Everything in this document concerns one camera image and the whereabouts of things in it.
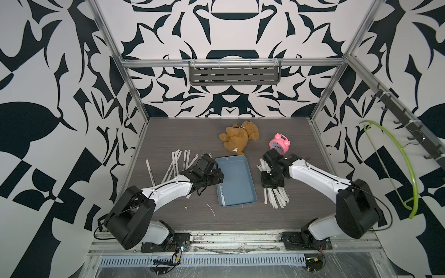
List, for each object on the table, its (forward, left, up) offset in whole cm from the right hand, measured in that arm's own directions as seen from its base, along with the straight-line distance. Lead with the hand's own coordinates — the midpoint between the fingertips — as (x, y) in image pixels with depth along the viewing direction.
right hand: (263, 182), depth 86 cm
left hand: (+5, +21, +1) cm, 22 cm away
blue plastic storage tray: (0, +12, -5) cm, 13 cm away
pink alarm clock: (+21, -12, +4) cm, 24 cm away
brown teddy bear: (+23, +12, +6) cm, 27 cm away
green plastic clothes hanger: (-2, -47, +22) cm, 52 cm away
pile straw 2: (-6, -6, -3) cm, 9 cm away
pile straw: (+9, +47, -5) cm, 48 cm away
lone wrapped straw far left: (+8, +58, -3) cm, 59 cm away
